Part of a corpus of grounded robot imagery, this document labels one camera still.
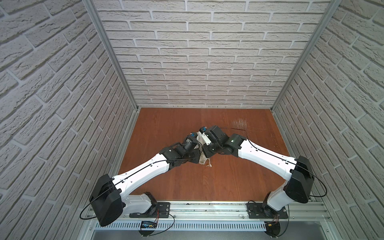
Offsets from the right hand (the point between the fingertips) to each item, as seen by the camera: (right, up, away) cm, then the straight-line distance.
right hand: (199, 152), depth 77 cm
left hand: (-1, +1, +2) cm, 3 cm away
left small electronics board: (-25, -35, -6) cm, 43 cm away
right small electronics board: (+35, -35, -8) cm, 50 cm away
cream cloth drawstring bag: (+2, -3, -1) cm, 4 cm away
